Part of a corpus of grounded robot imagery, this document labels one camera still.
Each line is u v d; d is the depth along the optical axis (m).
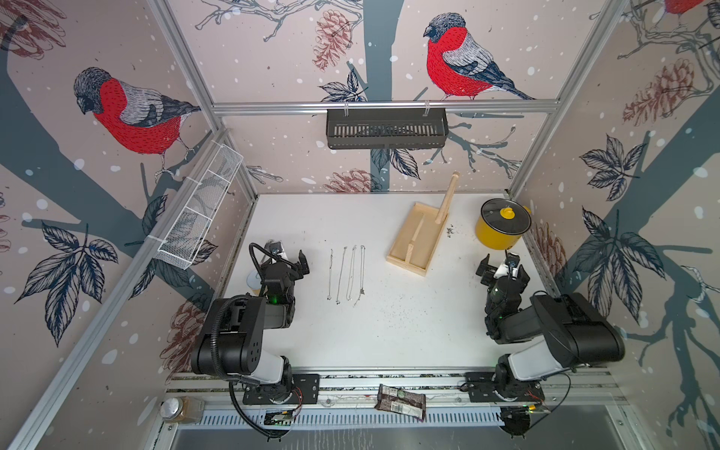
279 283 0.69
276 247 0.79
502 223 0.96
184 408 0.64
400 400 0.71
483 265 0.83
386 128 1.04
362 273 0.97
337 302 0.90
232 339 0.44
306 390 0.73
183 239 0.84
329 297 0.91
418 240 0.90
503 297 0.71
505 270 0.76
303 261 0.86
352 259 1.01
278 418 0.71
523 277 0.80
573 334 0.45
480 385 0.73
